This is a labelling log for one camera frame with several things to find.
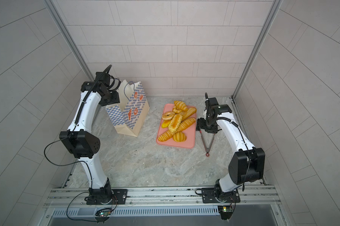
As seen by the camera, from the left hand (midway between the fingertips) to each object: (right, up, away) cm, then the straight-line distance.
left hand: (117, 98), depth 86 cm
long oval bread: (+45, -10, +16) cm, 49 cm away
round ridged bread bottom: (+39, -24, +3) cm, 46 cm away
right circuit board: (+61, -57, -18) cm, 85 cm away
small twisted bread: (+37, -8, +18) cm, 41 cm away
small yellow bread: (+29, -17, +10) cm, 35 cm away
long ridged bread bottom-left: (+30, -24, +5) cm, 39 cm away
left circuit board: (+3, -55, -22) cm, 59 cm away
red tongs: (+56, -32, +1) cm, 65 cm away
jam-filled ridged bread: (+36, -16, +7) cm, 40 cm away
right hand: (+51, -18, -4) cm, 54 cm away
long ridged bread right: (+42, -18, +10) cm, 47 cm away
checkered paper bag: (+9, -10, -5) cm, 14 cm away
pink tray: (+46, -22, +11) cm, 52 cm away
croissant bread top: (+40, -4, +16) cm, 43 cm away
